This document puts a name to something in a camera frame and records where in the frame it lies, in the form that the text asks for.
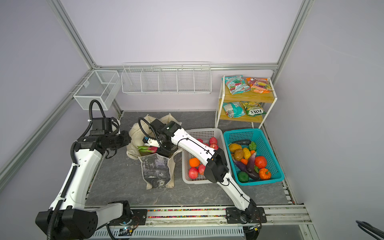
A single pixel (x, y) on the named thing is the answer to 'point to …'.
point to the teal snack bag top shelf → (236, 84)
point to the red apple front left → (193, 173)
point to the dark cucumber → (243, 142)
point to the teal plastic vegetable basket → (264, 149)
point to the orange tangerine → (194, 162)
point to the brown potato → (238, 154)
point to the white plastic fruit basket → (205, 134)
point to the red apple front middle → (202, 169)
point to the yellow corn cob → (247, 153)
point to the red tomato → (260, 162)
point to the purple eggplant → (249, 168)
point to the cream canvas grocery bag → (158, 170)
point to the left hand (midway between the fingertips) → (131, 139)
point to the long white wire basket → (166, 78)
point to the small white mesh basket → (105, 85)
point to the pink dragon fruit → (147, 149)
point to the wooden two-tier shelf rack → (248, 96)
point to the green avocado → (243, 177)
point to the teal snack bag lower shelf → (233, 109)
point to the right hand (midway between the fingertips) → (164, 150)
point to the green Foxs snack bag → (253, 108)
